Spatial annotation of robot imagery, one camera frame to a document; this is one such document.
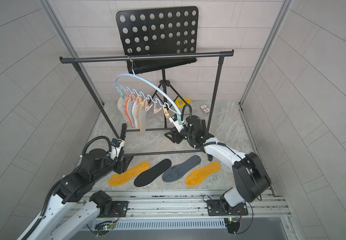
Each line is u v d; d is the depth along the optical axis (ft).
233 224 2.24
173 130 2.37
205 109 3.64
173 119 2.33
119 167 1.96
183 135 2.35
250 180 1.40
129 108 2.47
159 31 2.23
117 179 2.63
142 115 2.32
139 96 2.10
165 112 1.99
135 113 2.41
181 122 1.86
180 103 3.81
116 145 1.90
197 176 2.67
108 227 2.15
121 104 2.59
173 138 2.37
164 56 1.70
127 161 2.00
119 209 2.33
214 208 2.32
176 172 2.71
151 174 2.68
